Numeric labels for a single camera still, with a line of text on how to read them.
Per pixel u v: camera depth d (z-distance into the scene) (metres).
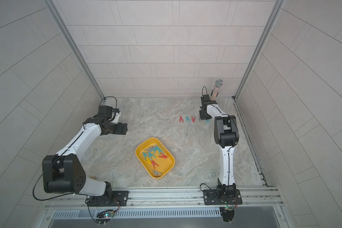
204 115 0.93
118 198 0.70
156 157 0.85
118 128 0.77
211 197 0.71
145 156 0.84
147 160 0.83
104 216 0.65
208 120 1.02
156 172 0.79
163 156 0.85
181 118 1.04
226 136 0.60
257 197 0.72
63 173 0.46
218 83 0.88
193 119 1.03
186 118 1.03
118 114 0.78
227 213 0.65
